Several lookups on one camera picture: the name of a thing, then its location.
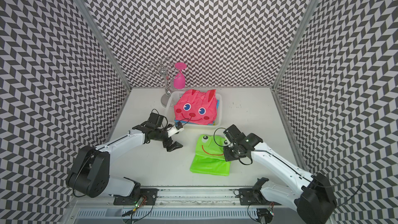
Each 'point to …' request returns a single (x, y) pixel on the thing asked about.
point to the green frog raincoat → (209, 157)
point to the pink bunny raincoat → (196, 107)
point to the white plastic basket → (171, 99)
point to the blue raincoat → (212, 124)
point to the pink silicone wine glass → (179, 78)
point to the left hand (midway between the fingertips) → (177, 139)
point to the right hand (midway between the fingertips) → (229, 158)
